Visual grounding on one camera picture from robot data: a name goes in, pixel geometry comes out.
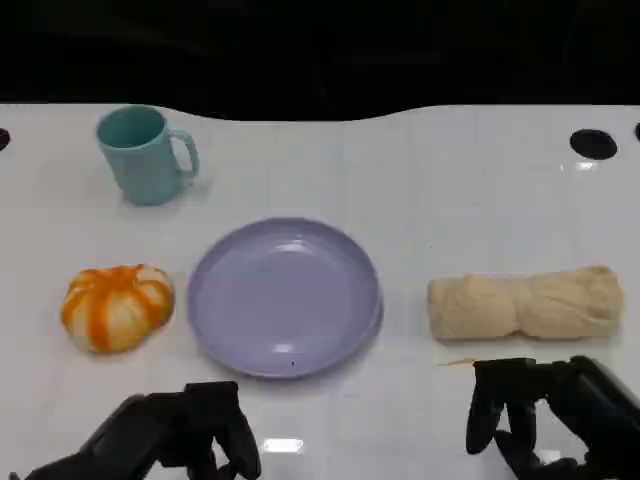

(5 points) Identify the orange and white toy bread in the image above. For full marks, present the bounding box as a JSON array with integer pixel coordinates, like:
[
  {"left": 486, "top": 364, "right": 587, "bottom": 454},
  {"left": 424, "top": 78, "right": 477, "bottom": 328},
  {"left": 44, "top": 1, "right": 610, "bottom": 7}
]
[{"left": 59, "top": 263, "right": 176, "bottom": 356}]

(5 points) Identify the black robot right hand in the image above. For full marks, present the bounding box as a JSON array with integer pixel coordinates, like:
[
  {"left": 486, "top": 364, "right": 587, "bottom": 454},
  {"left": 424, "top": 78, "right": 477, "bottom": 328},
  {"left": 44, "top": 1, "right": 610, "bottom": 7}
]
[{"left": 465, "top": 355, "right": 640, "bottom": 480}]

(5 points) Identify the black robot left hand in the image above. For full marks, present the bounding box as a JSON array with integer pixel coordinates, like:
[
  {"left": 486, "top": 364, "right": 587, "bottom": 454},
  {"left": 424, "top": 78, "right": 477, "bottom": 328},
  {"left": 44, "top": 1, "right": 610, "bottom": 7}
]
[{"left": 22, "top": 381, "right": 262, "bottom": 480}]

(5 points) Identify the lilac plate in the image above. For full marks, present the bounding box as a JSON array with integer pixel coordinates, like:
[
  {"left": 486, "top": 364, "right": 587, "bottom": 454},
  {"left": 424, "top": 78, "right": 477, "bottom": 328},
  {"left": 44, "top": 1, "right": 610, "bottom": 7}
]
[{"left": 187, "top": 216, "right": 385, "bottom": 380}]

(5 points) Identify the pale green mug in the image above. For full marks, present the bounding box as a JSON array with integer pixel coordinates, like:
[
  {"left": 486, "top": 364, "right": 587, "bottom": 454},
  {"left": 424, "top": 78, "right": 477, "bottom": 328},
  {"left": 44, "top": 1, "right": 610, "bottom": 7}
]
[{"left": 95, "top": 104, "right": 201, "bottom": 207}]

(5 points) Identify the beige towel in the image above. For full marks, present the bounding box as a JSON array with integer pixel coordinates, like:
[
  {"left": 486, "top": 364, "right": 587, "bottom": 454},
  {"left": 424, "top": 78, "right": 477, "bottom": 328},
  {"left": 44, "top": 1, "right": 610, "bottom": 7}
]
[{"left": 427, "top": 265, "right": 626, "bottom": 344}]

